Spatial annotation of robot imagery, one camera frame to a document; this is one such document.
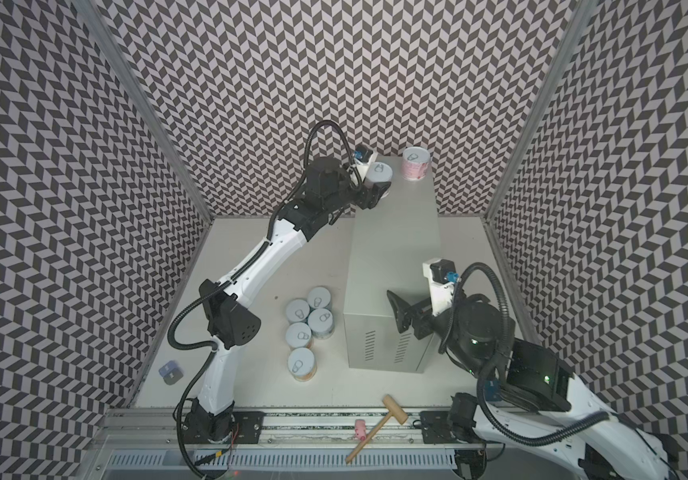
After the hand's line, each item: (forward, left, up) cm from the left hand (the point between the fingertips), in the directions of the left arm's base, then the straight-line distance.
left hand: (378, 174), depth 75 cm
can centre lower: (-29, +23, -33) cm, 49 cm away
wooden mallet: (-47, -4, -37) cm, 60 cm away
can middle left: (-22, +24, -32) cm, 46 cm away
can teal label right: (-25, +16, -33) cm, 45 cm away
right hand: (-32, -5, -5) cm, 33 cm away
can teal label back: (-17, +18, -33) cm, 41 cm away
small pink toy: (-51, +5, -36) cm, 63 cm away
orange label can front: (-37, +20, -33) cm, 53 cm away
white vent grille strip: (-57, +23, -38) cm, 72 cm away
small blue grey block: (-38, +56, -35) cm, 76 cm away
